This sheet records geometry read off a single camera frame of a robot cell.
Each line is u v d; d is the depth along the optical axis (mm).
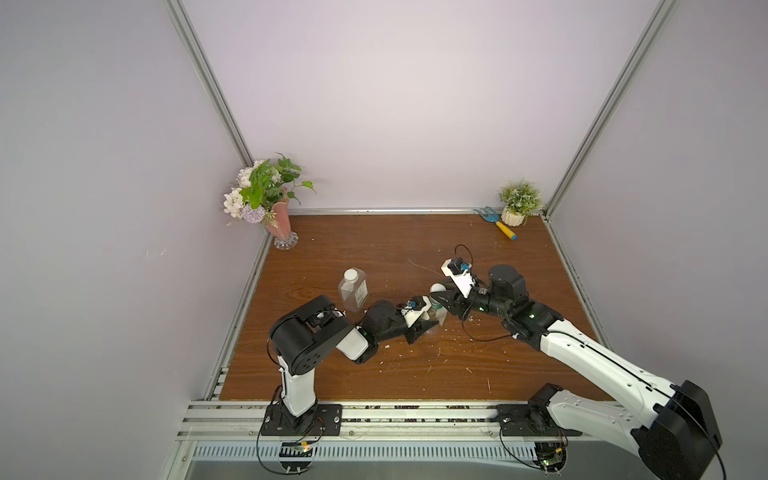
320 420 724
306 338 496
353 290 878
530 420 671
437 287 747
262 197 835
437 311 875
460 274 638
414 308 744
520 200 1062
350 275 835
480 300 644
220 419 758
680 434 379
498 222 1162
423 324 788
